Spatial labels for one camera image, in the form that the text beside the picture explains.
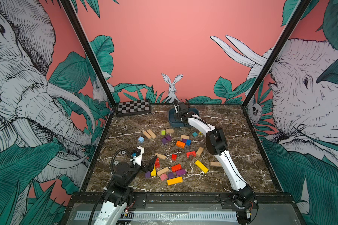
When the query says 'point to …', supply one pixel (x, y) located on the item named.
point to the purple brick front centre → (180, 172)
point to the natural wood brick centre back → (184, 137)
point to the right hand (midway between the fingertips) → (176, 110)
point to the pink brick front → (163, 176)
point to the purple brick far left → (148, 174)
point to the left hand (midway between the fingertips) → (150, 151)
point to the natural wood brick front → (163, 170)
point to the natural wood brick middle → (160, 156)
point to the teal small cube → (195, 134)
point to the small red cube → (173, 157)
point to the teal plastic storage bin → (172, 122)
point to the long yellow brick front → (174, 181)
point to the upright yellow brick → (153, 172)
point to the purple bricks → (165, 139)
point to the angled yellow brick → (203, 167)
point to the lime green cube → (163, 132)
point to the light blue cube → (141, 139)
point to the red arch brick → (188, 153)
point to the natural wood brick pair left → (149, 133)
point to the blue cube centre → (188, 142)
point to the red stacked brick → (157, 164)
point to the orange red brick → (176, 168)
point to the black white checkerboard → (131, 108)
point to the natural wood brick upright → (199, 151)
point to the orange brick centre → (180, 144)
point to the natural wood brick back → (169, 131)
